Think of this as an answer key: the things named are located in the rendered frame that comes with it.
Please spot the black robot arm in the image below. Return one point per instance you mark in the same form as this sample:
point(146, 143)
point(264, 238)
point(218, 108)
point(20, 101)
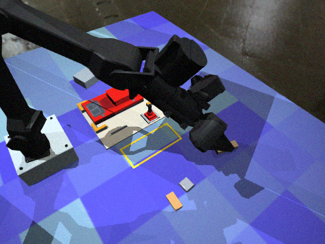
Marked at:
point(114, 62)

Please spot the brown rectangular block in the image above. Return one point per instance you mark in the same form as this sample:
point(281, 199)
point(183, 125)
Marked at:
point(173, 200)

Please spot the tan rectangular block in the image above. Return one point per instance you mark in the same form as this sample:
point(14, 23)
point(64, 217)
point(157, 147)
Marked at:
point(234, 143)

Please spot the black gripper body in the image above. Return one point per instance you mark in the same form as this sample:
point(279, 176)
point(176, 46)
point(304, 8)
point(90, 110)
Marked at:
point(185, 111)

